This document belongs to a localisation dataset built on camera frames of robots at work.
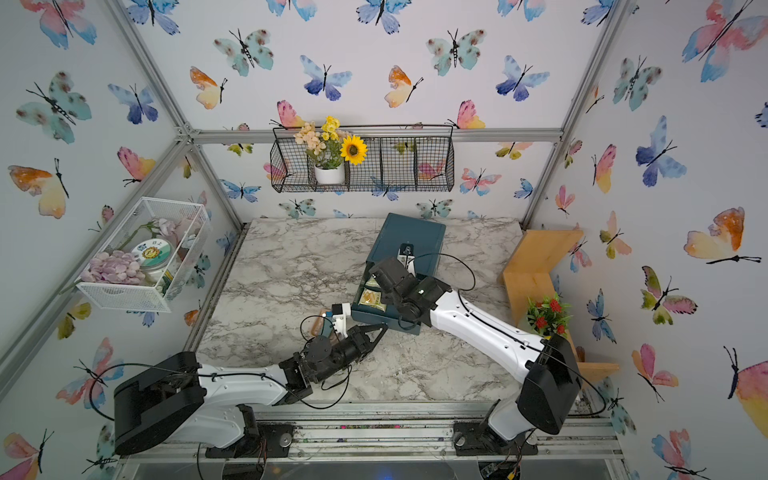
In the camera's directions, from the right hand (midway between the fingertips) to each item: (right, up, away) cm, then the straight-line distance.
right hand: (396, 282), depth 80 cm
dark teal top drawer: (-2, -8, -6) cm, 10 cm away
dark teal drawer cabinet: (+9, +13, +8) cm, 17 cm away
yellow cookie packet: (-6, -4, +1) cm, 8 cm away
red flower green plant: (+38, -8, -5) cm, 39 cm away
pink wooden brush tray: (-24, -14, +14) cm, 31 cm away
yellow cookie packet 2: (-7, 0, +5) cm, 8 cm away
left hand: (-1, -11, -7) cm, 13 cm away
